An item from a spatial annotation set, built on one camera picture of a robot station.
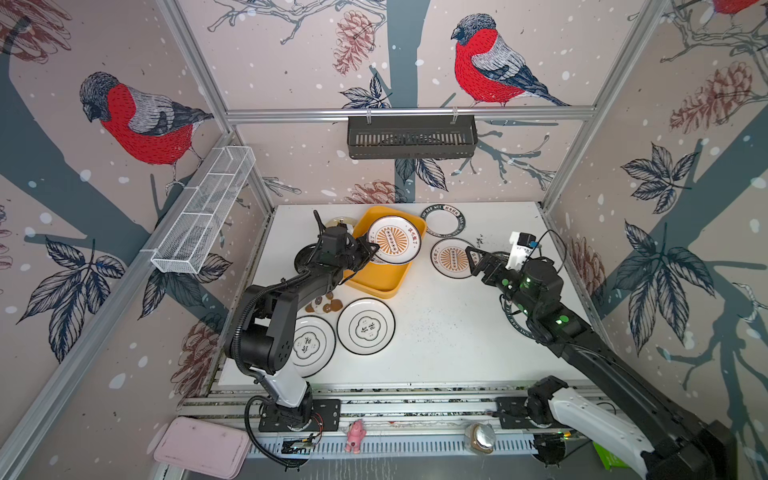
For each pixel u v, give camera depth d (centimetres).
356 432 69
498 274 65
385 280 94
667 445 40
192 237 73
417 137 107
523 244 65
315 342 86
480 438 62
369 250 90
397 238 95
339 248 75
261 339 47
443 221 115
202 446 67
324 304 91
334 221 114
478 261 67
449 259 104
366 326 88
